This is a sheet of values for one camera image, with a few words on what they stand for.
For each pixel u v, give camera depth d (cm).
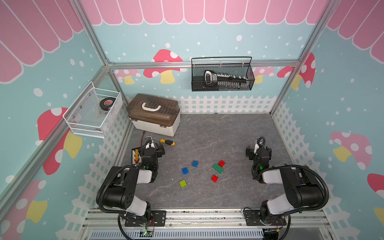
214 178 85
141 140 105
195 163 93
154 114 93
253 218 74
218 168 90
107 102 80
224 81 88
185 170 89
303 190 45
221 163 92
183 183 85
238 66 90
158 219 74
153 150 76
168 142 102
